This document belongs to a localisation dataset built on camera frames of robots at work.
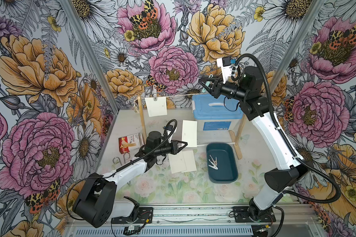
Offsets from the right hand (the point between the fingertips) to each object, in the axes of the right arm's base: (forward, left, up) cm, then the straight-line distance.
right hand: (199, 84), depth 62 cm
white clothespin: (-13, -10, -49) cm, 52 cm away
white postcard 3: (-9, +4, -50) cm, 51 cm away
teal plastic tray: (-14, -16, -49) cm, 54 cm away
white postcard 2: (-11, +11, -48) cm, 51 cm away
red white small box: (+2, +43, -44) cm, 62 cm away
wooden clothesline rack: (+2, -27, -48) cm, 55 cm away
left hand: (-11, +5, -32) cm, 34 cm away
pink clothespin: (-11, -12, -48) cm, 51 cm away
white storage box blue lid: (+11, -12, -30) cm, 34 cm away
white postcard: (-4, +4, -27) cm, 28 cm away
